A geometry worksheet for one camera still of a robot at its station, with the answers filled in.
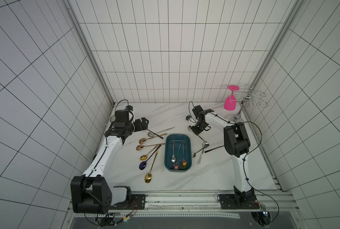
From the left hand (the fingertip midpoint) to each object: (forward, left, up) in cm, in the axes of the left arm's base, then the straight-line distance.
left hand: (141, 125), depth 84 cm
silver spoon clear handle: (-16, -36, -17) cm, 43 cm away
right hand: (+8, -33, -18) cm, 39 cm away
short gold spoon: (-13, -1, -16) cm, 21 cm away
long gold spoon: (-24, -5, -18) cm, 31 cm away
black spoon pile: (+2, -11, -17) cm, 20 cm away
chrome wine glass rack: (+14, -65, +9) cm, 67 cm away
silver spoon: (-14, -20, -17) cm, 30 cm away
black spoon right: (-7, -46, -17) cm, 50 cm away
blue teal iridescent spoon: (-19, -21, -16) cm, 33 cm away
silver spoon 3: (-11, -33, -16) cm, 38 cm away
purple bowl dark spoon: (-18, -1, -17) cm, 25 cm away
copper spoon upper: (0, +2, -18) cm, 18 cm away
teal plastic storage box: (-10, -23, -17) cm, 30 cm away
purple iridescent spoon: (-18, -26, -15) cm, 35 cm away
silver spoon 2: (-4, -41, -17) cm, 45 cm away
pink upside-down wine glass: (+21, -59, -1) cm, 63 cm away
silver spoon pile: (+4, -4, -17) cm, 18 cm away
